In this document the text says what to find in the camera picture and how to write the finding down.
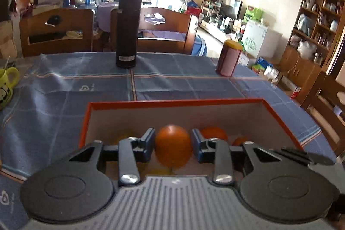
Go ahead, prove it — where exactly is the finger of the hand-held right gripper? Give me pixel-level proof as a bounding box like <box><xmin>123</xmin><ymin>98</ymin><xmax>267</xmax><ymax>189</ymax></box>
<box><xmin>281</xmin><ymin>146</ymin><xmax>335</xmax><ymax>166</ymax></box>

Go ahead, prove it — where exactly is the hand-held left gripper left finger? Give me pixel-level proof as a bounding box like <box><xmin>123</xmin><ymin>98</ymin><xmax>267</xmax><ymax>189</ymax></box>
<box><xmin>69</xmin><ymin>128</ymin><xmax>156</xmax><ymax>185</ymax></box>

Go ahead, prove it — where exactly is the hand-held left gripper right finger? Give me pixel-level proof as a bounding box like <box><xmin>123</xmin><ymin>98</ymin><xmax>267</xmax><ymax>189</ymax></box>
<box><xmin>191</xmin><ymin>129</ymin><xmax>273</xmax><ymax>184</ymax></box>

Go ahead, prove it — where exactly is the large orange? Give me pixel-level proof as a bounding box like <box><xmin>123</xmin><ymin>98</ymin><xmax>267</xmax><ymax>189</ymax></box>
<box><xmin>154</xmin><ymin>124</ymin><xmax>193</xmax><ymax>168</ymax></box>

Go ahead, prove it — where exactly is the orange cardboard box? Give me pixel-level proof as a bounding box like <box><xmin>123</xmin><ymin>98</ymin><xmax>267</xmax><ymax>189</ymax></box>
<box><xmin>79</xmin><ymin>98</ymin><xmax>305</xmax><ymax>177</ymax></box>

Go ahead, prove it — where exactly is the small orange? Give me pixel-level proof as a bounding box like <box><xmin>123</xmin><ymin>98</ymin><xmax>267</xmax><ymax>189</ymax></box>
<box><xmin>232</xmin><ymin>137</ymin><xmax>250</xmax><ymax>147</ymax></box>

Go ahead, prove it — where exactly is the wooden dining chair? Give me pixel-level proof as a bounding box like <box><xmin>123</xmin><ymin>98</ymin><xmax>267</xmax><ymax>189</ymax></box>
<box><xmin>301</xmin><ymin>71</ymin><xmax>345</xmax><ymax>158</ymax></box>
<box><xmin>19</xmin><ymin>8</ymin><xmax>95</xmax><ymax>57</ymax></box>
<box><xmin>110</xmin><ymin>7</ymin><xmax>199</xmax><ymax>55</ymax></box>

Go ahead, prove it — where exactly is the blue plaid tablecloth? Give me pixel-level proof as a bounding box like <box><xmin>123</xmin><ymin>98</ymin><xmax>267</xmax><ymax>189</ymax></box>
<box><xmin>0</xmin><ymin>52</ymin><xmax>337</xmax><ymax>230</ymax></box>

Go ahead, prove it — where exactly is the maroon canister with yellow lid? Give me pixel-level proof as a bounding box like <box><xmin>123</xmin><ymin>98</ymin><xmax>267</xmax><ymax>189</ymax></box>
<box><xmin>216</xmin><ymin>40</ymin><xmax>244</xmax><ymax>77</ymax></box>

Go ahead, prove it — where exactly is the dark tall thermos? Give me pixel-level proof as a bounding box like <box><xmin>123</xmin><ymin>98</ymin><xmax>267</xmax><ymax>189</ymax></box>
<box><xmin>116</xmin><ymin>0</ymin><xmax>143</xmax><ymax>69</ymax></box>

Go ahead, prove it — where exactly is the white chest freezer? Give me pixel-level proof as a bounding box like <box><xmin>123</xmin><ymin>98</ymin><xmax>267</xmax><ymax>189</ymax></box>
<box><xmin>241</xmin><ymin>20</ymin><xmax>269</xmax><ymax>58</ymax></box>

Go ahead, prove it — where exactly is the wooden display cabinet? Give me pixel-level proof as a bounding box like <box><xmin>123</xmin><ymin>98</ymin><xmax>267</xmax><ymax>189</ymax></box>
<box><xmin>280</xmin><ymin>0</ymin><xmax>345</xmax><ymax>102</ymax></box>

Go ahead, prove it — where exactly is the black television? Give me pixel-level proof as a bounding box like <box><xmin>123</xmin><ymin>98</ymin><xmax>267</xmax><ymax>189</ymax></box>
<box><xmin>221</xmin><ymin>0</ymin><xmax>243</xmax><ymax>21</ymax></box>

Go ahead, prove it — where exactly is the green panda mug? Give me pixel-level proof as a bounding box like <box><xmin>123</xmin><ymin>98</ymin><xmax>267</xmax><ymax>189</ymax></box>
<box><xmin>0</xmin><ymin>67</ymin><xmax>20</xmax><ymax>111</ymax></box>

